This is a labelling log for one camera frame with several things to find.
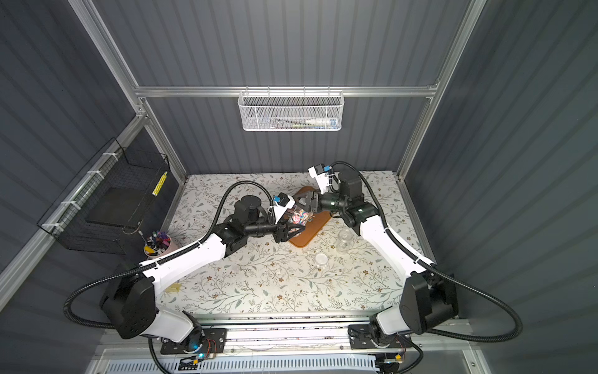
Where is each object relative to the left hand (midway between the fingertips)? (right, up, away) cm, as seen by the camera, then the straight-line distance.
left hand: (305, 227), depth 74 cm
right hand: (-2, +9, -1) cm, 9 cm away
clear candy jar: (-2, +4, 0) cm, 4 cm away
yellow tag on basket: (-52, +14, +8) cm, 55 cm away
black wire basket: (-64, +8, +1) cm, 64 cm away
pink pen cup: (-52, -7, +7) cm, 53 cm away
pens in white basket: (+1, +39, +17) cm, 43 cm away
